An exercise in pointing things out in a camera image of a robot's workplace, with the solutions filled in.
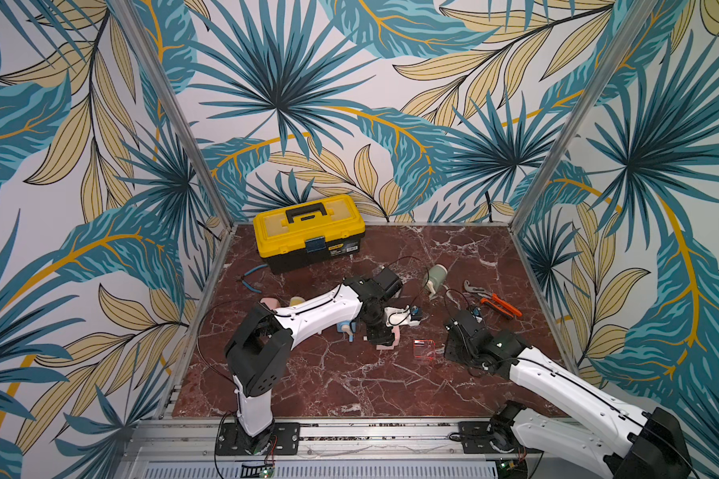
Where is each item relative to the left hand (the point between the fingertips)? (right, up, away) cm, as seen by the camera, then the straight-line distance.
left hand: (383, 333), depth 83 cm
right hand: (+18, -4, -1) cm, 19 cm away
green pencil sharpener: (+18, +15, +12) cm, 26 cm away
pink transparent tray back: (+12, -6, +5) cm, 14 cm away
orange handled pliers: (+38, +7, +15) cm, 41 cm away
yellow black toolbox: (-23, +29, +13) cm, 40 cm away
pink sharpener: (+3, +3, -7) cm, 8 cm away
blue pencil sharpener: (-10, +2, +1) cm, 10 cm away
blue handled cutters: (-47, +14, +20) cm, 53 cm away
